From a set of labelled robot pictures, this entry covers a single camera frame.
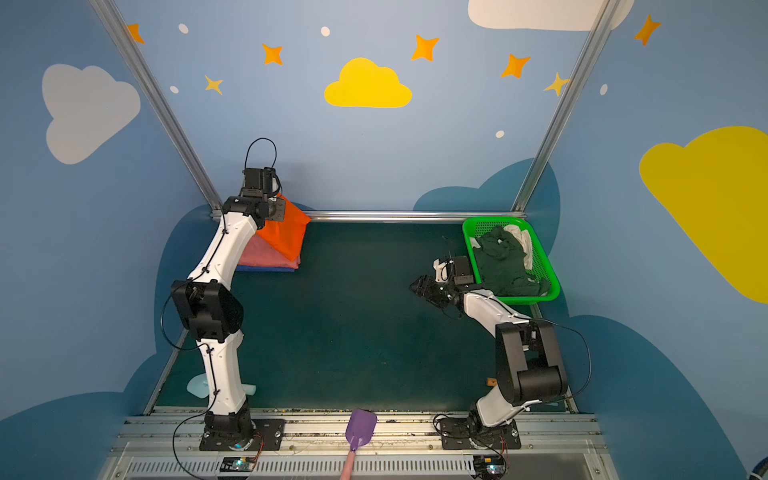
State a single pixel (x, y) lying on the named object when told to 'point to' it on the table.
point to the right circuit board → (488, 466)
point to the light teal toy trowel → (198, 386)
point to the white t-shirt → (526, 241)
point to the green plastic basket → (540, 265)
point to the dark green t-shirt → (500, 262)
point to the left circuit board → (238, 464)
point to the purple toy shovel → (360, 430)
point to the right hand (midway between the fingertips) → (419, 286)
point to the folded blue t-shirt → (263, 268)
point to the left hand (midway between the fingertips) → (272, 203)
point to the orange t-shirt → (288, 235)
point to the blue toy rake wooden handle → (491, 382)
